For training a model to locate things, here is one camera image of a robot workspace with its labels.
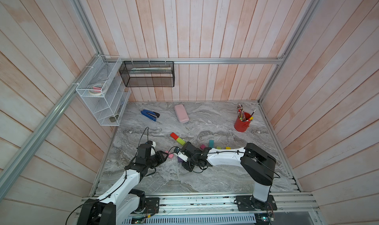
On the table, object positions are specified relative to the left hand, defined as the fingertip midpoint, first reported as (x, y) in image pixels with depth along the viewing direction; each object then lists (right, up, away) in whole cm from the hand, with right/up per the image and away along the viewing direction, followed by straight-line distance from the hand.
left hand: (167, 157), depth 86 cm
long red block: (+3, +11, +15) cm, 18 cm away
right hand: (+10, -4, +3) cm, 12 cm away
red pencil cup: (+48, +18, +12) cm, 53 cm away
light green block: (+33, +4, +9) cm, 34 cm away
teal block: (+28, +6, +11) cm, 31 cm away
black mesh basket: (-16, +55, +17) cm, 59 cm away
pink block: (+1, 0, +3) cm, 3 cm away
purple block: (+8, 0, -6) cm, 10 cm away
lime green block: (+8, +8, +10) cm, 15 cm away
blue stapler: (-15, +25, +25) cm, 38 cm away
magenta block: (+22, +4, +9) cm, 24 cm away
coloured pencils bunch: (+47, +26, +7) cm, 54 cm away
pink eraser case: (+8, +26, +25) cm, 37 cm away
